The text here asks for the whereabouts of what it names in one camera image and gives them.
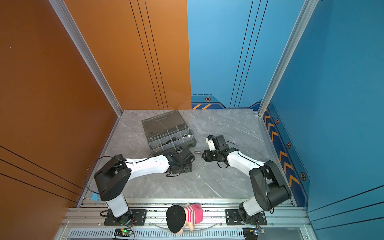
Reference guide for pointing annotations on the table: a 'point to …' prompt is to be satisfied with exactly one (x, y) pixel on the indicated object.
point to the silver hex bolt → (198, 152)
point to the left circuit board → (123, 232)
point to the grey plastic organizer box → (168, 132)
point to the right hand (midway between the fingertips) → (203, 155)
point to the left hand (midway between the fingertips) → (189, 167)
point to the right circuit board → (252, 233)
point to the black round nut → (174, 139)
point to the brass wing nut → (159, 145)
